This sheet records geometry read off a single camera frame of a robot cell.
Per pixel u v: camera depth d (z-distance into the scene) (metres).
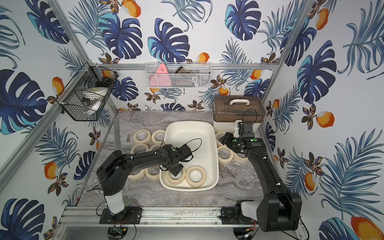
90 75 0.91
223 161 0.92
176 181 0.82
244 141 0.58
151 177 0.85
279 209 0.39
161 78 0.90
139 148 0.98
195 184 0.83
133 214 0.75
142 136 1.06
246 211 0.61
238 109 0.92
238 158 0.92
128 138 1.03
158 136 1.06
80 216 0.76
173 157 0.63
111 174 0.50
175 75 0.92
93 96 0.81
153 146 0.98
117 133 1.08
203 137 1.06
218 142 0.96
